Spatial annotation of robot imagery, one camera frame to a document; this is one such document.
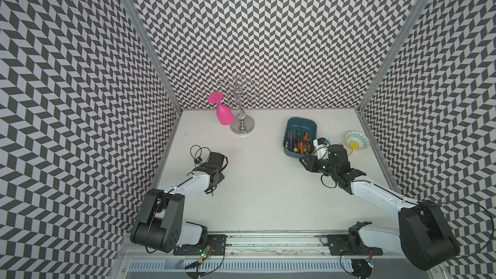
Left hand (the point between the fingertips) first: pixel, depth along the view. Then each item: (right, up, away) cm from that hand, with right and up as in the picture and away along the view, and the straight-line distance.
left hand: (213, 179), depth 91 cm
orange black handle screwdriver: (+47, +20, +12) cm, 53 cm away
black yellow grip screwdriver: (+37, +17, +10) cm, 42 cm away
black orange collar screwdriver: (+44, +14, +7) cm, 47 cm away
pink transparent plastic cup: (+70, +14, +12) cm, 72 cm away
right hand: (+41, +9, -5) cm, 42 cm away
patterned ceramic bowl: (+74, +18, +11) cm, 77 cm away
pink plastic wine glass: (+4, +31, +6) cm, 32 cm away
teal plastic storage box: (+44, +21, +14) cm, 51 cm away
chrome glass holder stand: (+12, +27, +20) cm, 36 cm away
